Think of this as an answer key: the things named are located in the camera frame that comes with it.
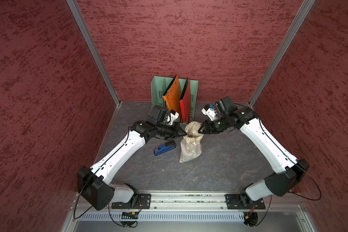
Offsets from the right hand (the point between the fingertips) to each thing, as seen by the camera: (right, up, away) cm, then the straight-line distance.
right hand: (201, 134), depth 72 cm
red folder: (-8, +17, +11) cm, 21 cm away
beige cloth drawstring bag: (-5, -5, -3) cm, 8 cm away
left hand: (-9, -1, -3) cm, 9 cm away
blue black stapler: (-18, -10, +21) cm, 29 cm away
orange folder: (-16, +21, +15) cm, 30 cm away
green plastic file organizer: (-26, +32, +31) cm, 52 cm away
